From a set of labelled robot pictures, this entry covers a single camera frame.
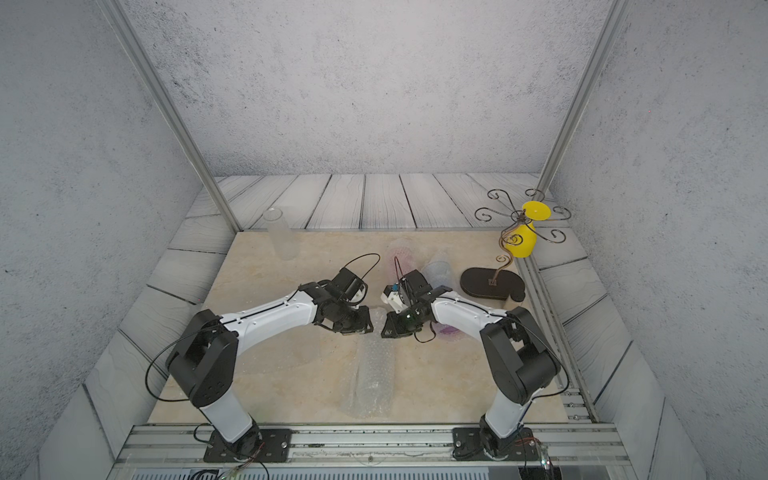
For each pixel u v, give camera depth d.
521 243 0.74
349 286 0.71
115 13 0.70
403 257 1.07
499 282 1.02
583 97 0.84
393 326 0.77
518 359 0.46
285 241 1.17
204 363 0.46
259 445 0.71
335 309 0.67
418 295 0.72
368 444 0.75
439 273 0.98
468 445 0.73
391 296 0.83
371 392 0.74
